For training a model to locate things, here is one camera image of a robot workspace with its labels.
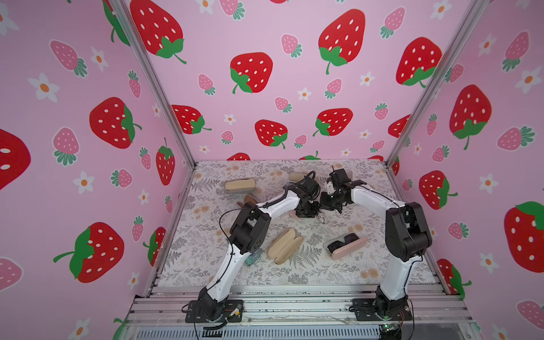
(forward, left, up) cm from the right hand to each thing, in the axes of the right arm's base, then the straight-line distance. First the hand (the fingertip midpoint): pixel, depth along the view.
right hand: (322, 204), depth 96 cm
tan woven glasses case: (-19, +16, -6) cm, 26 cm away
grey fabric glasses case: (+12, +40, -5) cm, 42 cm away
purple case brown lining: (+3, +36, -3) cm, 37 cm away
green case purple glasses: (-26, +29, -5) cm, 39 cm away
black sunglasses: (-14, -12, -5) cm, 19 cm away
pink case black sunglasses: (-21, -6, +1) cm, 22 cm away
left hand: (-4, +1, -4) cm, 6 cm away
